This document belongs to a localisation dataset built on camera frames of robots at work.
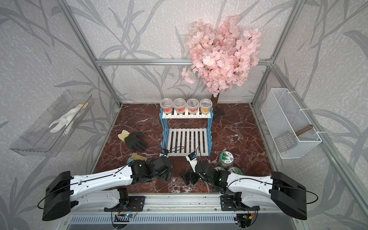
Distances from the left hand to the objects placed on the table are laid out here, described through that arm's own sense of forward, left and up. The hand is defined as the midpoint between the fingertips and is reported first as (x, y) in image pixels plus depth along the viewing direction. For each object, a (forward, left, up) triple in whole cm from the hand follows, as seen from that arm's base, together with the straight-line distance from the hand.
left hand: (167, 172), depth 79 cm
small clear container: (+26, -21, +27) cm, 43 cm away
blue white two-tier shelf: (+28, -9, -3) cm, 30 cm away
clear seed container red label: (+25, 0, +28) cm, 38 cm away
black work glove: (+22, +24, -5) cm, 33 cm away
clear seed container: (+25, -7, +28) cm, 38 cm away
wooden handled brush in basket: (+9, -64, +29) cm, 71 cm away
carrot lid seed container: (0, -38, +4) cm, 38 cm away
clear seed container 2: (+25, -14, +28) cm, 40 cm away
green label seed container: (+6, -33, +3) cm, 34 cm away
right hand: (+1, -10, +1) cm, 10 cm away
